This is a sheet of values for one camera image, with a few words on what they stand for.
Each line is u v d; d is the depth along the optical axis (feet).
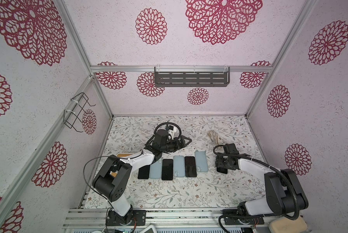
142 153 1.98
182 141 2.49
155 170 2.95
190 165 3.02
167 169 2.95
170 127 2.63
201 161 3.11
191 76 3.12
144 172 2.97
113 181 1.51
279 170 1.57
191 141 2.64
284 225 2.24
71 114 2.43
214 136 3.40
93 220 2.44
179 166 3.09
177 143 2.49
